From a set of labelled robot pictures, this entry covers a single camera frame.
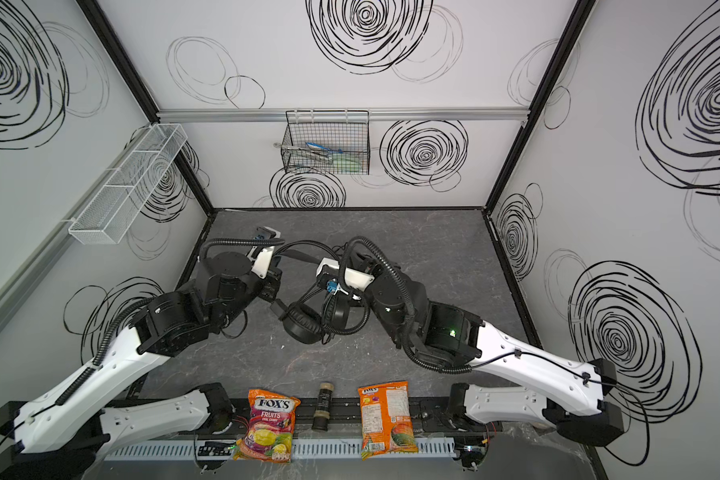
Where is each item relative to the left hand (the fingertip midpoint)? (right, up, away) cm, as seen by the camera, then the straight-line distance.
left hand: (278, 258), depth 64 cm
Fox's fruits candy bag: (-3, -41, +4) cm, 42 cm away
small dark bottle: (+8, -39, +8) cm, 41 cm away
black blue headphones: (+9, -11, -6) cm, 15 cm away
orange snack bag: (+24, -40, +7) cm, 48 cm away
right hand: (+17, +2, -6) cm, 19 cm away
